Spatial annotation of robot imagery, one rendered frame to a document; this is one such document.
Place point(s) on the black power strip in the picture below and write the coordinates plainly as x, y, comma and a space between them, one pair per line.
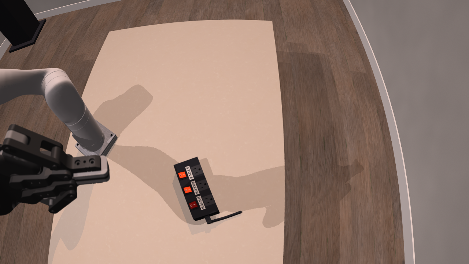
197, 192

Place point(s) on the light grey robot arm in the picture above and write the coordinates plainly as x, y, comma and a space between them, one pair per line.
60, 95

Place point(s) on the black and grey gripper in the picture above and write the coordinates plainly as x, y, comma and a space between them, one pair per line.
28, 175

